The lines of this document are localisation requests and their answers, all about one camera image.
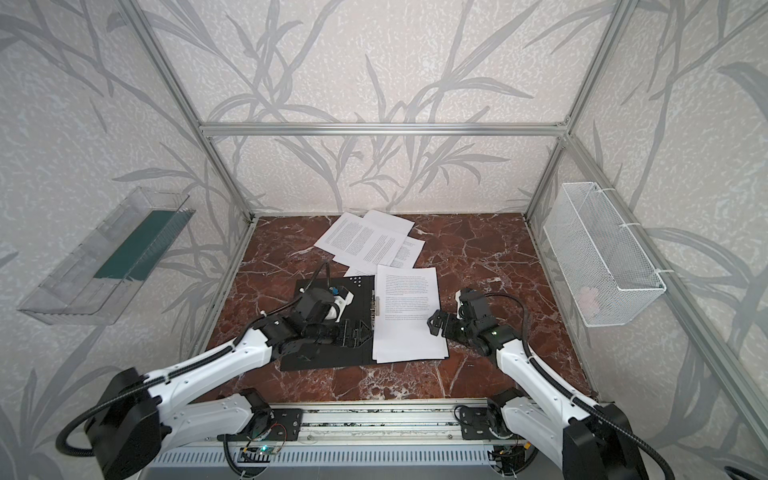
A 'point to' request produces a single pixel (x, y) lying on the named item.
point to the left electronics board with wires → (271, 442)
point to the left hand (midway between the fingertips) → (364, 325)
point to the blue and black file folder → (332, 355)
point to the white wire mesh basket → (607, 273)
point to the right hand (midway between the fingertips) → (440, 316)
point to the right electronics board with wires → (509, 458)
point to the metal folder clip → (377, 303)
